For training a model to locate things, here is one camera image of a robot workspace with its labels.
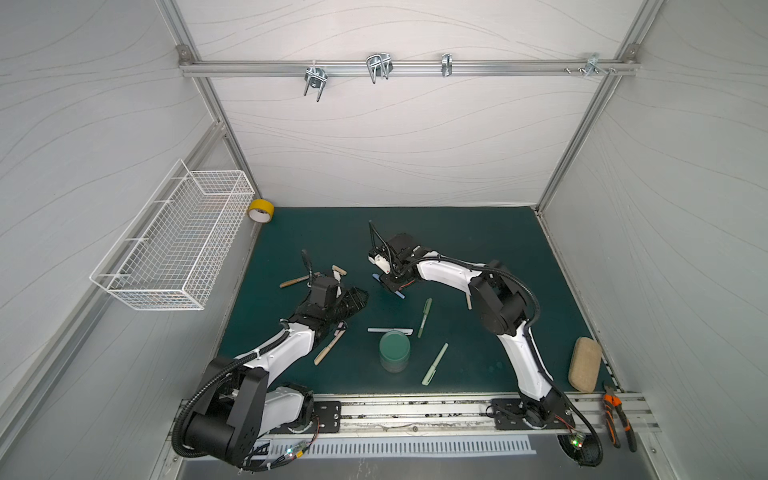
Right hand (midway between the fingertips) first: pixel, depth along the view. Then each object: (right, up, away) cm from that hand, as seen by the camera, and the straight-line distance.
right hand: (390, 272), depth 100 cm
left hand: (-7, -5, -12) cm, 14 cm away
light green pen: (+10, -26, -20) cm, 35 cm away
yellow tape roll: (-51, +22, +16) cm, 58 cm away
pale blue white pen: (+6, -16, -12) cm, 21 cm away
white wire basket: (-51, +8, -31) cm, 60 cm away
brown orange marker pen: (-32, -3, -4) cm, 32 cm away
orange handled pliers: (+57, -30, -25) cm, 69 cm away
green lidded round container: (+1, -17, -26) cm, 31 cm away
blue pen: (-5, -2, -1) cm, 5 cm away
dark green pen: (+11, -11, -9) cm, 18 cm away
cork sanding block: (+53, -22, -21) cm, 61 cm away
